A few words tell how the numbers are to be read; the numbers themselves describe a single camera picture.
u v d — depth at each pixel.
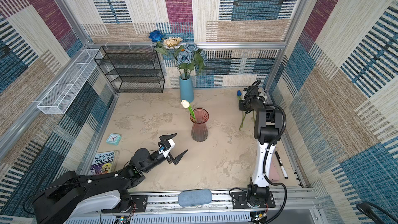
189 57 0.87
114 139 0.94
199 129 0.96
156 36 0.85
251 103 0.81
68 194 0.43
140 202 0.73
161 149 0.63
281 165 0.84
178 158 0.69
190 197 0.72
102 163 0.85
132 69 1.09
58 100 0.70
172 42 0.81
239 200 0.74
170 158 0.68
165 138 0.73
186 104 0.74
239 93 1.15
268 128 0.61
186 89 1.02
